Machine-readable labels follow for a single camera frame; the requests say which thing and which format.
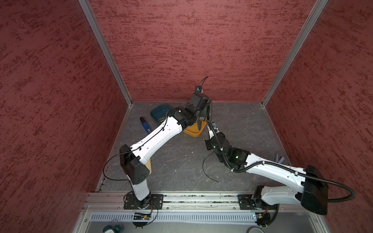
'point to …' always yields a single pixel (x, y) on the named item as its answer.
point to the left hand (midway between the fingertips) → (199, 107)
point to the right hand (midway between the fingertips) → (209, 134)
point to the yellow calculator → (149, 166)
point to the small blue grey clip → (281, 160)
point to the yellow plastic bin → (193, 130)
